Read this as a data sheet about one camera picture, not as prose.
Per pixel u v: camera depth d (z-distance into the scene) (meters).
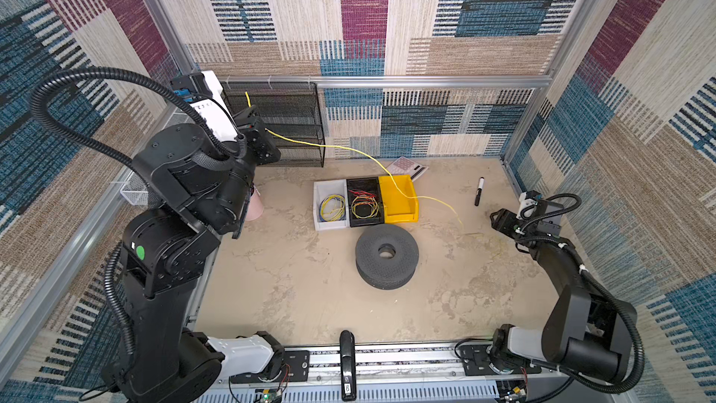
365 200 1.04
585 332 0.42
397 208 1.05
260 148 0.39
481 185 1.11
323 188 1.05
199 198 0.30
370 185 1.13
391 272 0.87
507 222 0.79
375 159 1.24
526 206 0.79
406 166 1.16
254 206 0.99
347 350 0.71
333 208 0.99
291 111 1.05
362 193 1.00
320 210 1.04
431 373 0.73
